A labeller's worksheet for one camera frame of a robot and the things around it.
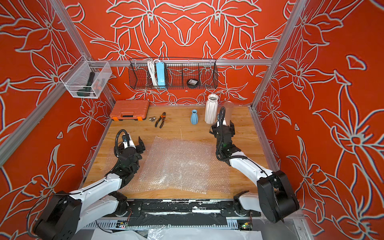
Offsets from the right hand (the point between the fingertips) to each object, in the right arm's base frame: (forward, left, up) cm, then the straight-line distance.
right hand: (221, 120), depth 83 cm
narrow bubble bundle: (-18, +22, -20) cm, 35 cm away
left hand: (-9, +51, -6) cm, 52 cm away
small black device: (+26, +17, +7) cm, 32 cm away
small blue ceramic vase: (+13, +16, -13) cm, 24 cm away
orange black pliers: (+20, +41, -19) cm, 49 cm away
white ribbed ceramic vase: (+14, +4, -6) cm, 16 cm away
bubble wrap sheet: (-16, +67, -20) cm, 72 cm away
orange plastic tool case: (+23, +66, -16) cm, 72 cm away
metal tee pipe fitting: (+17, +48, -19) cm, 54 cm away
